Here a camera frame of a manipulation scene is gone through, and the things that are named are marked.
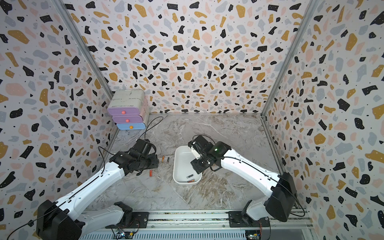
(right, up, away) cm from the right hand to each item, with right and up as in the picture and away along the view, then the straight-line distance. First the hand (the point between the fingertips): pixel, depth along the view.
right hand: (198, 163), depth 77 cm
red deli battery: (-29, -9, +13) cm, 33 cm away
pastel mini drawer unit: (-44, +30, +19) cm, 57 cm away
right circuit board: (+26, -33, -6) cm, 42 cm away
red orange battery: (-4, -12, +10) cm, 16 cm away
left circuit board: (-37, -33, -5) cm, 49 cm away
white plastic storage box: (-9, -9, +13) cm, 18 cm away
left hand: (-22, 0, +4) cm, 23 cm away
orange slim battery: (-23, -2, +20) cm, 30 cm away
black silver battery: (-4, -10, +11) cm, 16 cm away
